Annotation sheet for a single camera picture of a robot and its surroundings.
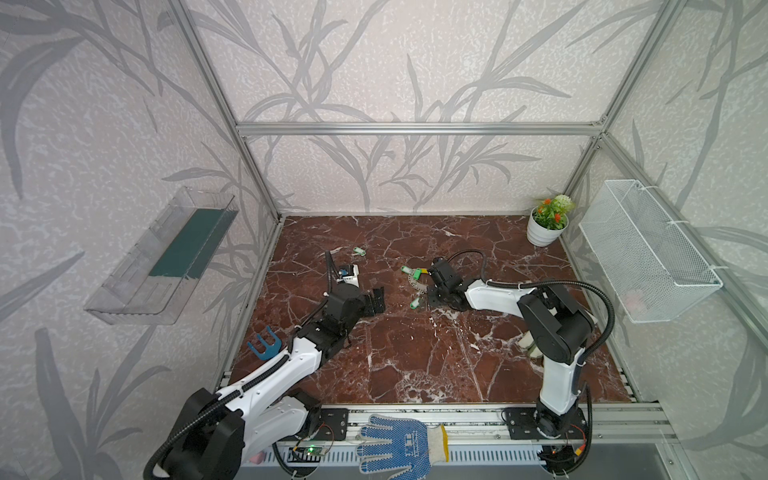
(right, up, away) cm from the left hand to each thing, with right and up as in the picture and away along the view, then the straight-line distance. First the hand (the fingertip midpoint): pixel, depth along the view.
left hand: (375, 281), depth 84 cm
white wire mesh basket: (+62, +6, -21) cm, 66 cm away
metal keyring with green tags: (+13, 0, +18) cm, 22 cm away
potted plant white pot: (+57, +13, +21) cm, 62 cm away
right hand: (+19, -3, +15) cm, 24 cm away
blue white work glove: (+10, -37, -13) cm, 41 cm away
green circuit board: (-14, -39, -13) cm, 43 cm away
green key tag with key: (-8, +8, +25) cm, 27 cm away
